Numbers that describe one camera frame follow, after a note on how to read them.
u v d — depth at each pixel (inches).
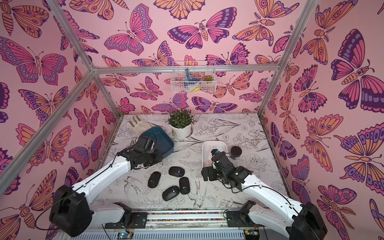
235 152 36.4
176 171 34.6
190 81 36.7
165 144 39.6
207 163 36.0
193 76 37.3
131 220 28.1
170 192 32.1
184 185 32.6
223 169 23.4
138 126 44.4
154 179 33.6
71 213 15.6
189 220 29.3
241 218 25.7
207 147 39.1
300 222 15.5
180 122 36.0
